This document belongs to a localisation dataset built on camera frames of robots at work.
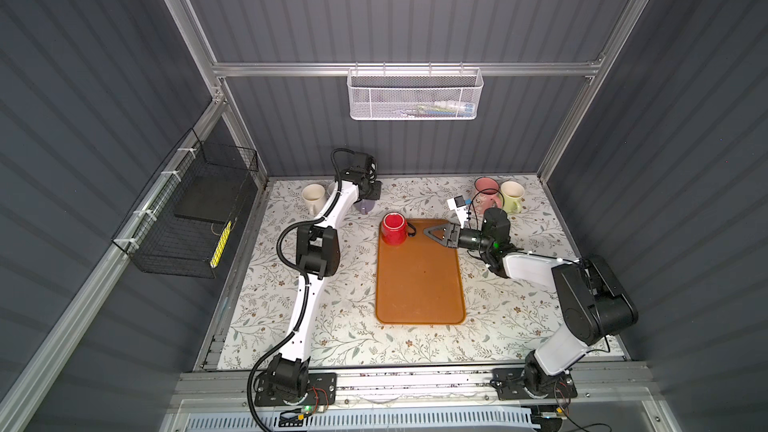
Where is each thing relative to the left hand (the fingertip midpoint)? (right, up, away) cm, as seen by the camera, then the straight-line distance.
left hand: (371, 189), depth 109 cm
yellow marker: (-32, -15, -41) cm, 54 cm away
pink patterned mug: (+41, -2, -7) cm, 41 cm away
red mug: (+8, -13, -13) cm, 20 cm away
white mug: (-19, -3, -7) cm, 21 cm away
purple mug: (-2, -6, -4) cm, 8 cm away
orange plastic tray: (+16, -30, -17) cm, 38 cm away
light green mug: (+53, -1, 0) cm, 53 cm away
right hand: (+18, -15, -26) cm, 35 cm away
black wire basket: (-43, -10, -36) cm, 57 cm away
